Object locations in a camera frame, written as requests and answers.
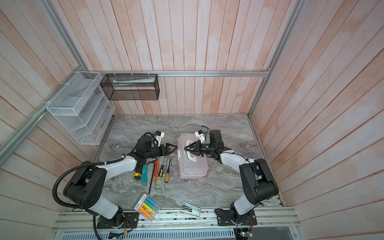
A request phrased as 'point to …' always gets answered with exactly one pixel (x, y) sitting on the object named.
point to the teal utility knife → (144, 177)
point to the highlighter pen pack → (147, 206)
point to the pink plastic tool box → (191, 166)
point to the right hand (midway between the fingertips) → (186, 149)
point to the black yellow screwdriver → (161, 172)
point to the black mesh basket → (131, 87)
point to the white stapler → (190, 209)
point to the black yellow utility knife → (138, 172)
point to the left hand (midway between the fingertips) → (174, 150)
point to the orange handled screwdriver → (167, 174)
